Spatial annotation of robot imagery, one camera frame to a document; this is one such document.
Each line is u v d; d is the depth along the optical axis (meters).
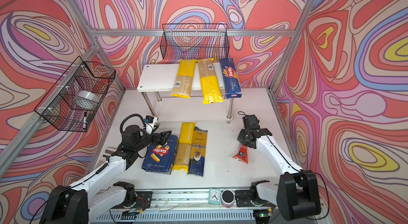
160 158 0.80
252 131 0.61
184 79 0.74
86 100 0.70
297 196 0.40
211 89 0.69
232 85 0.69
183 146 0.88
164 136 0.75
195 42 0.84
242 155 0.77
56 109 0.66
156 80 1.06
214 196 0.73
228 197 0.69
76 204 0.40
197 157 0.84
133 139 0.66
